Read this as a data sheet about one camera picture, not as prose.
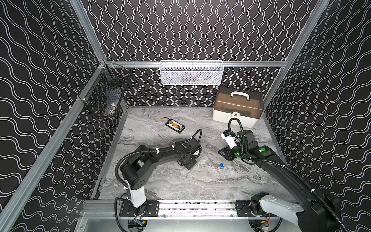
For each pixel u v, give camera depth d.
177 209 0.76
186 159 0.76
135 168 0.48
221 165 0.90
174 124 1.08
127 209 0.73
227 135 0.71
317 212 0.38
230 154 0.70
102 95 0.93
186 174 0.86
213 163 0.90
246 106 0.95
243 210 0.74
